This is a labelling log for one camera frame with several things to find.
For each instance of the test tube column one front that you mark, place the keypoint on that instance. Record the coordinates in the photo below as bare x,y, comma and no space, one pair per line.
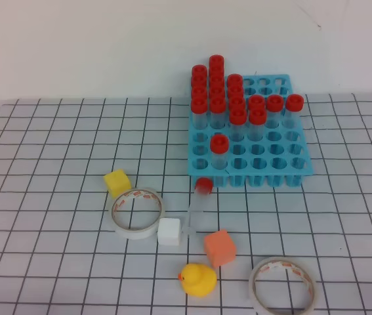
199,112

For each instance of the white foam cube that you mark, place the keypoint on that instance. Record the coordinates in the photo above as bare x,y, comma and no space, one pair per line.
169,231

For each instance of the test tube column four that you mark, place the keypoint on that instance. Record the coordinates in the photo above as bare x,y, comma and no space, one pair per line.
256,102
257,119

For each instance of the yellow rubber duck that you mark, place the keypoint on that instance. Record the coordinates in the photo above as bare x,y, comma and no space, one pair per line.
197,280

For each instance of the test tube column three front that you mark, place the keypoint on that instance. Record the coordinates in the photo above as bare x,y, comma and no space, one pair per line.
238,119

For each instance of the blue test tube rack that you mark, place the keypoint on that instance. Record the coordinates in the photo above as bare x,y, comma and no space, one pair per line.
280,157

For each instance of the test tube column four front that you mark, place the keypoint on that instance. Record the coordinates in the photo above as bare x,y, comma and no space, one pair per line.
257,119

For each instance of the test tube column three back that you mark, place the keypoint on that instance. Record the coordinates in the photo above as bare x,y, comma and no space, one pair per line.
234,80

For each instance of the front lone racked test tube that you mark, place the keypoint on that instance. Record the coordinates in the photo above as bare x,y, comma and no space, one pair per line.
219,146

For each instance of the test tube column two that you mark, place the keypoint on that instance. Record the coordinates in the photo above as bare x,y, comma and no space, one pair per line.
216,92
217,108

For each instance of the orange foam cube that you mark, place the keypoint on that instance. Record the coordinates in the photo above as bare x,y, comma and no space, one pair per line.
219,248

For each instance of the red-capped clear test tube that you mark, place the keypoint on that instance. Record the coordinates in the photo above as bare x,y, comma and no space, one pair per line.
198,204

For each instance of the test tube column five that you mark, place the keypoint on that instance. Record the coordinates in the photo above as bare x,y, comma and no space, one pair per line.
274,106

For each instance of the test tube column four back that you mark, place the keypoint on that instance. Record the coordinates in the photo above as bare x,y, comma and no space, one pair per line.
256,102

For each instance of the test tube column three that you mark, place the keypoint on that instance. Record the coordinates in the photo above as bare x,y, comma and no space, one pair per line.
235,91
238,119
234,80
236,102

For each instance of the white tape roll left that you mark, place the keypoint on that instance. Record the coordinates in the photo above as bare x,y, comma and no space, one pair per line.
122,199

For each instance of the test tube column two front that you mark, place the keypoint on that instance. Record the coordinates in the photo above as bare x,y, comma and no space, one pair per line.
217,108

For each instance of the yellow foam cube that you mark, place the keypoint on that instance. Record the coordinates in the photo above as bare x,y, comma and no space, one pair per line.
117,182

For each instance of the white tape roll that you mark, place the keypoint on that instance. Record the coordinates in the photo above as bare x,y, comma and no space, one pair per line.
122,199
281,263

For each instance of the white tape roll right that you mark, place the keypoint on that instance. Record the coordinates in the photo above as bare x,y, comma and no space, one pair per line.
281,263

